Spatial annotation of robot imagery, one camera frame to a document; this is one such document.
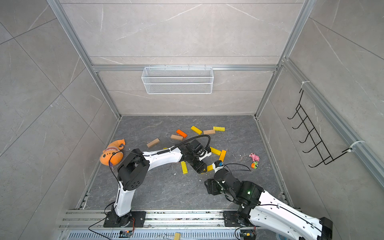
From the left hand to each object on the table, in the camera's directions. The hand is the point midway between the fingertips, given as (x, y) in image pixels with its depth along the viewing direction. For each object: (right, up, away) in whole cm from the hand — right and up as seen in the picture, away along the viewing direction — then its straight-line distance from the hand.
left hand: (206, 165), depth 88 cm
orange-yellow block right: (+11, +5, +7) cm, 14 cm away
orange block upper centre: (-17, +19, +20) cm, 32 cm away
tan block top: (+3, +20, +20) cm, 28 cm away
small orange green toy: (+30, 0, +2) cm, 31 cm away
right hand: (+1, -5, -14) cm, 15 cm away
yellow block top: (-6, +21, +22) cm, 31 cm away
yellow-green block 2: (+12, +22, +23) cm, 34 cm away
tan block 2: (-20, +16, +18) cm, 31 cm away
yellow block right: (+7, +7, +9) cm, 13 cm away
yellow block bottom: (+3, -2, +1) cm, 3 cm away
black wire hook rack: (+49, +11, -26) cm, 57 cm away
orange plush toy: (-58, +11, +5) cm, 59 cm away
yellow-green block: (-13, -2, +2) cm, 14 cm away
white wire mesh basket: (-19, +55, +12) cm, 60 cm away
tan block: (-36, +12, +15) cm, 41 cm away
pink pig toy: (+32, +3, +5) cm, 33 cm away
